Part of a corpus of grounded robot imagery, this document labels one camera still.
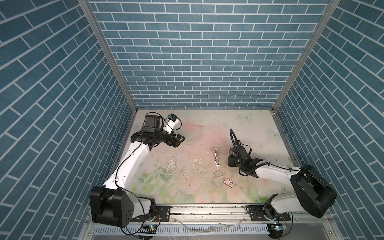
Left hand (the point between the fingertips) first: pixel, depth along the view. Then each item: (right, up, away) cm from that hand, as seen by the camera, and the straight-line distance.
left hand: (178, 134), depth 80 cm
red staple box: (+28, -27, +3) cm, 39 cm away
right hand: (+30, -14, +12) cm, 35 cm away
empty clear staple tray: (+23, -24, +8) cm, 34 cm away
